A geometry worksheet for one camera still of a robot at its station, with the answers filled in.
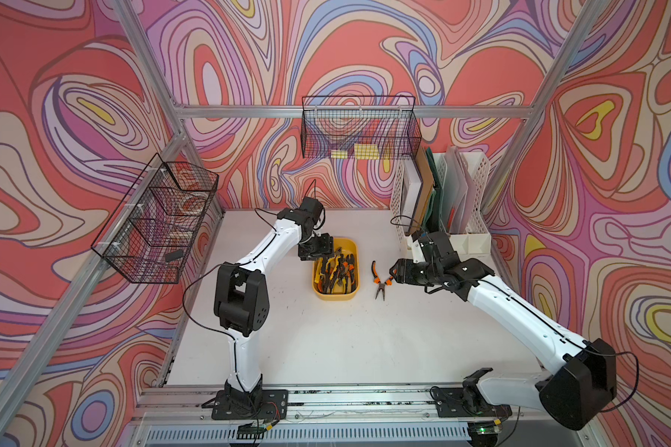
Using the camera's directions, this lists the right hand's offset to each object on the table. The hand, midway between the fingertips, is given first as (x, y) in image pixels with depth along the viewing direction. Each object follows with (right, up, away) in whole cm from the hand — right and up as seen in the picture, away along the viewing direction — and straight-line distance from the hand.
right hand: (399, 278), depth 80 cm
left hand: (-21, +6, +10) cm, 24 cm away
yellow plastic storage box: (-18, -2, +15) cm, 23 cm away
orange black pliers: (-21, +3, +18) cm, 28 cm away
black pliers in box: (-15, +2, +18) cm, 24 cm away
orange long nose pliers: (-4, -3, +17) cm, 18 cm away
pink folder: (+22, +27, +6) cm, 35 cm away
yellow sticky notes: (-10, +41, +11) cm, 43 cm away
